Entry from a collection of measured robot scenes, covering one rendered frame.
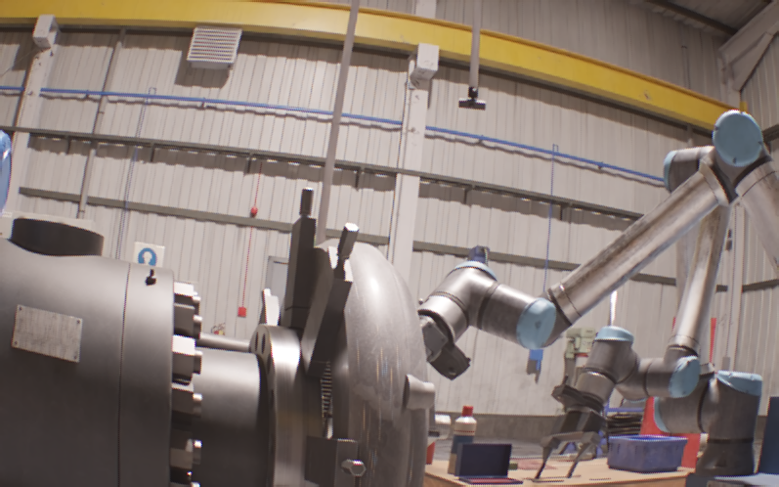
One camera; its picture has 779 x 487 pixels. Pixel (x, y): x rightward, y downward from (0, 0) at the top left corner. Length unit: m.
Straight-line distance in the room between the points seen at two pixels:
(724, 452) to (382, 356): 1.08
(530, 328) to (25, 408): 0.92
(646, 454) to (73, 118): 11.19
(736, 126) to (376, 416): 0.84
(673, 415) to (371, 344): 1.09
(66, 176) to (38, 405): 11.56
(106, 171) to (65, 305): 11.32
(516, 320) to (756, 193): 0.55
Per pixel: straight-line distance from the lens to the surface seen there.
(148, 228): 12.39
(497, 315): 1.59
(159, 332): 1.30
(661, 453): 2.86
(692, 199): 1.70
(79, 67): 13.19
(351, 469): 1.11
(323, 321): 1.31
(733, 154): 1.56
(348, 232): 1.27
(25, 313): 1.30
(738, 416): 2.05
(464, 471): 2.55
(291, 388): 1.37
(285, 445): 1.34
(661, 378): 1.85
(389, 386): 1.23
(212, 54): 12.30
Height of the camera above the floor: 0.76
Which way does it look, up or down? 8 degrees up
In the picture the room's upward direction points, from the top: 7 degrees clockwise
